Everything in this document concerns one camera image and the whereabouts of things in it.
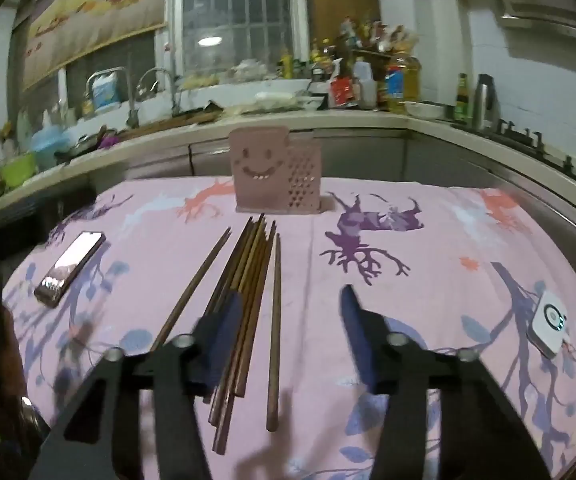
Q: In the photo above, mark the blue-labelled plastic jug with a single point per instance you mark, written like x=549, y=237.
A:
x=105, y=92

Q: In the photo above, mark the dark green glass bottle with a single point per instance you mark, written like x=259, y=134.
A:
x=461, y=102

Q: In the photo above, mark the small white square device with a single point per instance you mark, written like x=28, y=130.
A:
x=547, y=325

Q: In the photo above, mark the light blue plastic container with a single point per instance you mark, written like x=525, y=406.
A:
x=48, y=146

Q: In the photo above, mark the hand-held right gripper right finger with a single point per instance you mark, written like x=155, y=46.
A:
x=358, y=340

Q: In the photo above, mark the kitchen counter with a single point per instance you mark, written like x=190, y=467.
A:
x=357, y=147

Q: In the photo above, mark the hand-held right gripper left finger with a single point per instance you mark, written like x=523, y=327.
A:
x=228, y=332

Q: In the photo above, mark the smartphone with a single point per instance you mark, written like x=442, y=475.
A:
x=70, y=267

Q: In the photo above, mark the chrome kitchen faucet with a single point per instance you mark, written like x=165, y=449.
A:
x=129, y=105
x=172, y=90

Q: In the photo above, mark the red packet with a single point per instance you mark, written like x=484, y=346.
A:
x=343, y=92

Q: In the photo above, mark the gas stove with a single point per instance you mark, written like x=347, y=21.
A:
x=542, y=147

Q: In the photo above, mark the wooden cutting board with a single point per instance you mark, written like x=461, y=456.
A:
x=173, y=121

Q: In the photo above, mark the white plastic jug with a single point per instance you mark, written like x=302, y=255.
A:
x=366, y=85

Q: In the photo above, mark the group of condiment bottles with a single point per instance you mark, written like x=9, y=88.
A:
x=367, y=40

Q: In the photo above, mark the pile of wooden chopsticks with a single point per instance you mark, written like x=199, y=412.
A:
x=255, y=260

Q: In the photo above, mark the pink smiley utensil holder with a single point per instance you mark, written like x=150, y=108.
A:
x=258, y=180

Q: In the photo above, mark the printed wall hanging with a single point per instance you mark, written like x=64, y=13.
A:
x=93, y=10

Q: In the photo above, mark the pink tree-print tablecloth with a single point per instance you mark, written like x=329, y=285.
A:
x=298, y=260

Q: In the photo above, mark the barred window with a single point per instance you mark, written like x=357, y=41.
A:
x=238, y=15

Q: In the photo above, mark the yellow cooking oil bottle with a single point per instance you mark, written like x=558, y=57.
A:
x=403, y=87

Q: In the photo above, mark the stainless steel thermos jug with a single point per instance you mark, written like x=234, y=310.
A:
x=483, y=105

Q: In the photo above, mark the green plastic bowl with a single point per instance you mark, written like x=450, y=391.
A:
x=18, y=169

